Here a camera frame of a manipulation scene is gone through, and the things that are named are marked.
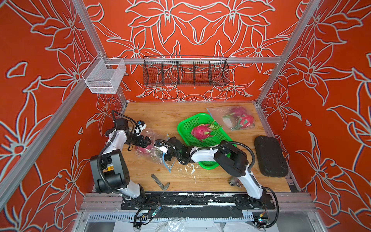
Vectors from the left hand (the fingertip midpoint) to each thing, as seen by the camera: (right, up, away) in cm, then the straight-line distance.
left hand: (142, 139), depth 90 cm
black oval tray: (+78, -12, -8) cm, 79 cm away
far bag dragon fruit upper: (+66, +18, +15) cm, 71 cm away
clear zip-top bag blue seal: (+8, -7, -5) cm, 12 cm away
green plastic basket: (+28, +8, +8) cm, 30 cm away
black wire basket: (+27, +46, +8) cm, 54 cm away
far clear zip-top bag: (+64, +13, +16) cm, 67 cm away
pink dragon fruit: (+4, -5, -7) cm, 9 cm away
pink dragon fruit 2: (+38, +5, 0) cm, 39 cm away
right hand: (+10, -4, -1) cm, 11 cm away
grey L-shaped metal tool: (+15, -24, -12) cm, 31 cm away
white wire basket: (-27, +42, +3) cm, 50 cm away
